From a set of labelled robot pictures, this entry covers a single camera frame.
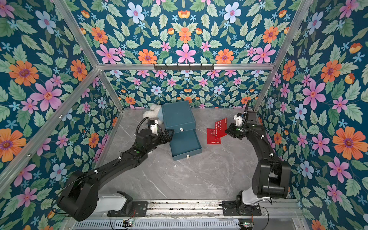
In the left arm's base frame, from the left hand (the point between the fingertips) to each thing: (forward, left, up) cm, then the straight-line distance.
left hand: (170, 130), depth 83 cm
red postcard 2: (+4, -32, -6) cm, 33 cm away
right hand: (0, -35, -2) cm, 36 cm away
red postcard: (+6, -27, -20) cm, 34 cm away
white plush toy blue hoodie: (+28, +14, -11) cm, 33 cm away
